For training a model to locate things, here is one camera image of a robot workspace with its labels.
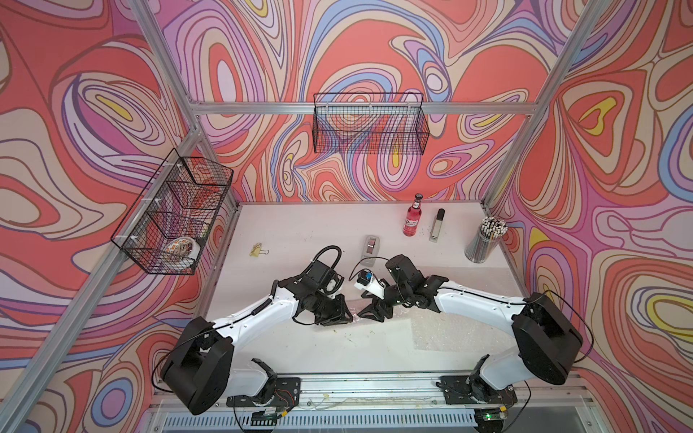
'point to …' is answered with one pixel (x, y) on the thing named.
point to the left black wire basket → (164, 231)
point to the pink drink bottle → (412, 216)
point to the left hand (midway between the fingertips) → (355, 321)
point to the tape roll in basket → (185, 246)
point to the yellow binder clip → (256, 250)
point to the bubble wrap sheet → (455, 332)
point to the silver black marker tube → (437, 225)
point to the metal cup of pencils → (483, 244)
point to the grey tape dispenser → (370, 250)
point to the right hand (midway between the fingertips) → (365, 310)
